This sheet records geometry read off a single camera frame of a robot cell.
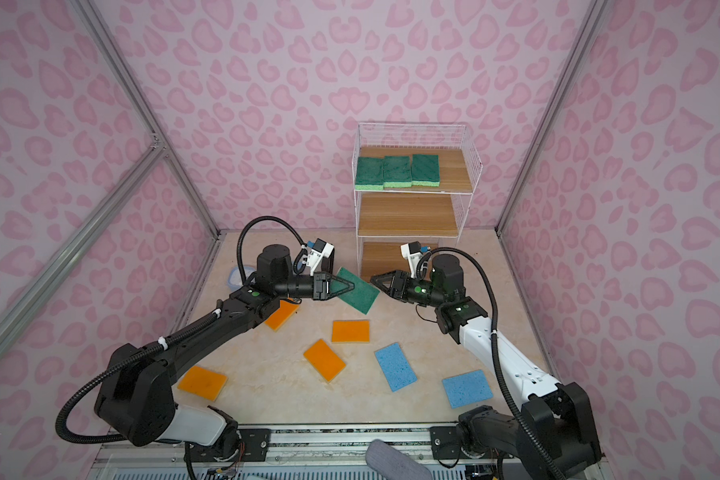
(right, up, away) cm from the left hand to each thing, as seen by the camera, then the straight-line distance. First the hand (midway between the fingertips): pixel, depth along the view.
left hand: (354, 285), depth 71 cm
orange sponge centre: (-2, -17, +23) cm, 28 cm away
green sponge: (+2, -3, +2) cm, 4 cm away
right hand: (+5, +1, +1) cm, 6 cm away
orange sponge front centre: (-9, -24, +16) cm, 30 cm away
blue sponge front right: (+30, -29, +9) cm, 43 cm away
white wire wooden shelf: (+22, +19, +18) cm, 34 cm away
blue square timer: (-43, -1, +32) cm, 54 cm away
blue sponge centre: (+11, -24, +13) cm, 30 cm away
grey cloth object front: (+9, -40, -3) cm, 41 cm away
